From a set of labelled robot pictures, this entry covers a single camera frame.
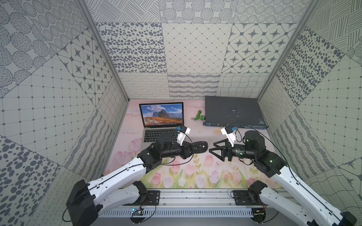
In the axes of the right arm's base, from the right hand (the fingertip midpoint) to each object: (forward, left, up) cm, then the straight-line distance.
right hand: (212, 149), depth 67 cm
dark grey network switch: (+39, -31, -19) cm, 54 cm away
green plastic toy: (+37, +4, -21) cm, 43 cm away
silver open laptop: (+29, +34, -14) cm, 47 cm away
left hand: (+3, +7, +1) cm, 8 cm away
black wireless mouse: (+1, +6, 0) cm, 6 cm away
